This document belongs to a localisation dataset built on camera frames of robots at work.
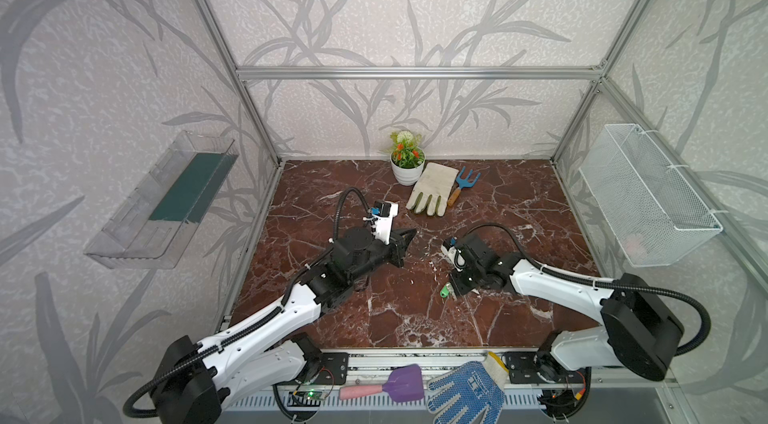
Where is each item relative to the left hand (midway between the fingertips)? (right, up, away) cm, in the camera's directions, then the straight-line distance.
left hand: (420, 226), depth 71 cm
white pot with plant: (-3, +19, +30) cm, 36 cm away
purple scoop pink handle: (-4, -39, +1) cm, 39 cm away
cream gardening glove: (+7, +8, +38) cm, 39 cm away
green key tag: (+8, -22, +15) cm, 27 cm away
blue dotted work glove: (+14, -39, 0) cm, 42 cm away
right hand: (+10, -15, +16) cm, 24 cm away
